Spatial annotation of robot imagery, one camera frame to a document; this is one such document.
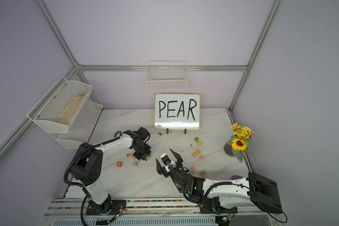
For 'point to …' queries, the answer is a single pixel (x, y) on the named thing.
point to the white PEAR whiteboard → (177, 111)
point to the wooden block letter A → (194, 154)
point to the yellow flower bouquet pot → (238, 144)
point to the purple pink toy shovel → (236, 177)
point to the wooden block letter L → (129, 155)
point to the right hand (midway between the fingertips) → (162, 157)
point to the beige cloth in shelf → (65, 116)
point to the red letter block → (119, 164)
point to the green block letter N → (196, 139)
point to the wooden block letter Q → (135, 163)
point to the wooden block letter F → (202, 157)
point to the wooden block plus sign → (200, 143)
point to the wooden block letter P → (148, 157)
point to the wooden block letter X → (203, 173)
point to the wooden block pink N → (133, 157)
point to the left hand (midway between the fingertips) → (150, 157)
